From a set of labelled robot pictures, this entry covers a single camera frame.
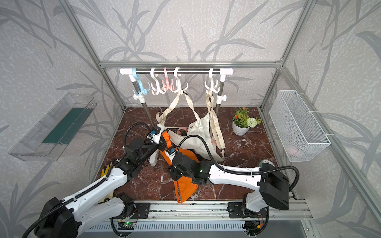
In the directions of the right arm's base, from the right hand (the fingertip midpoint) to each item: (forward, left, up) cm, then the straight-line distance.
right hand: (169, 165), depth 74 cm
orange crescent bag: (-7, -8, -11) cm, 16 cm away
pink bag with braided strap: (+27, -4, -8) cm, 29 cm away
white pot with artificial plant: (+31, -44, -5) cm, 54 cm away
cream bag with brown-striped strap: (+18, -21, +5) cm, 28 cm away
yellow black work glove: (+1, +40, -13) cm, 42 cm away
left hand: (+14, +1, +11) cm, 18 cm away
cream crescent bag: (+41, -2, -15) cm, 43 cm away
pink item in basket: (+5, -61, +6) cm, 62 cm away
